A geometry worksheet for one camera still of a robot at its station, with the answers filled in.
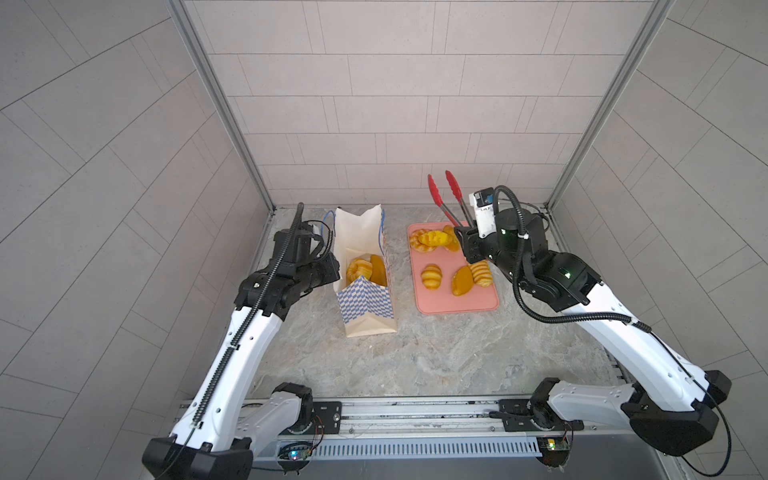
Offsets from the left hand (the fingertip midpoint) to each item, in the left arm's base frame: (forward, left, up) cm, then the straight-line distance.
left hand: (347, 260), depth 71 cm
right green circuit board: (-36, -49, -25) cm, 65 cm away
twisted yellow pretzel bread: (+21, -21, -21) cm, 36 cm away
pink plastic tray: (+1, -26, -25) cm, 36 cm away
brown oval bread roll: (+7, -33, -23) cm, 41 cm away
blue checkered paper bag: (+16, +4, -17) cm, 24 cm away
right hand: (+3, -27, +9) cm, 28 cm away
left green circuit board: (-37, +9, -20) cm, 43 cm away
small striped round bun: (+8, -23, -22) cm, 33 cm away
